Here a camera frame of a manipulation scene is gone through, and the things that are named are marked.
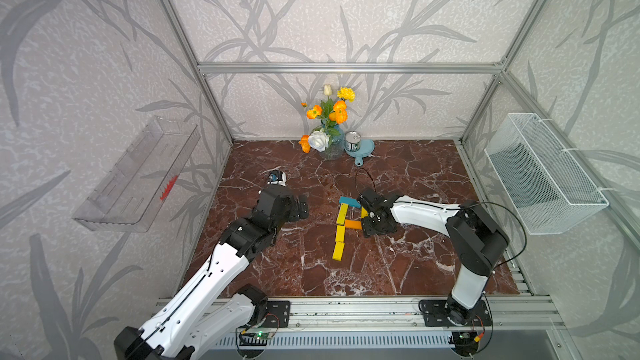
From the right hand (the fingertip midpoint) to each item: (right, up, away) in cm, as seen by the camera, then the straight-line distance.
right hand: (372, 229), depth 92 cm
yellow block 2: (-12, -1, -3) cm, 12 cm away
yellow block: (-11, +5, +4) cm, 13 cm away
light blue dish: (+1, +31, +25) cm, 40 cm away
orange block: (-7, +2, 0) cm, 7 cm away
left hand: (-26, +14, -16) cm, 34 cm away
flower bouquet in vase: (-16, +33, -9) cm, 38 cm away
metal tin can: (-6, +35, +22) cm, 42 cm away
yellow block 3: (-13, -6, -6) cm, 15 cm away
